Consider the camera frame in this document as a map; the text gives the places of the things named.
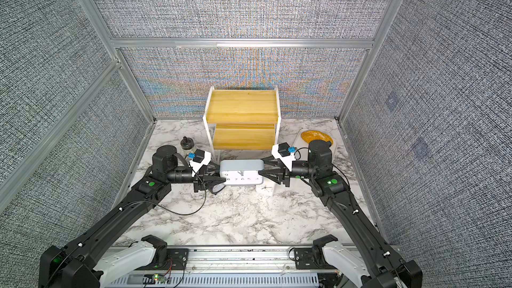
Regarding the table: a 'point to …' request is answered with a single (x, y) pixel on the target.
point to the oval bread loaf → (312, 135)
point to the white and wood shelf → (242, 119)
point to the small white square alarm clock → (265, 190)
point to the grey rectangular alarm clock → (241, 171)
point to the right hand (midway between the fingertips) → (262, 162)
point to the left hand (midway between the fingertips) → (226, 173)
